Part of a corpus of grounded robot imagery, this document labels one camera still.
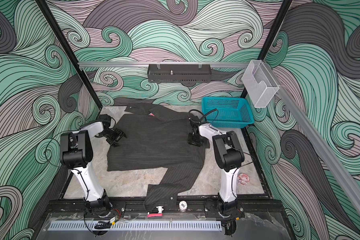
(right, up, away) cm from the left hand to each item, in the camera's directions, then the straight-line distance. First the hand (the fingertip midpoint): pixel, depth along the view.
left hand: (124, 138), depth 99 cm
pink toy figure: (+16, +17, +12) cm, 26 cm away
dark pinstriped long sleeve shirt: (+19, 0, +2) cm, 19 cm away
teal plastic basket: (+82, +18, +19) cm, 86 cm away
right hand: (+46, -3, -1) cm, 46 cm away
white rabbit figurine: (+27, -31, -28) cm, 50 cm away
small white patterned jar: (+39, -28, -29) cm, 56 cm away
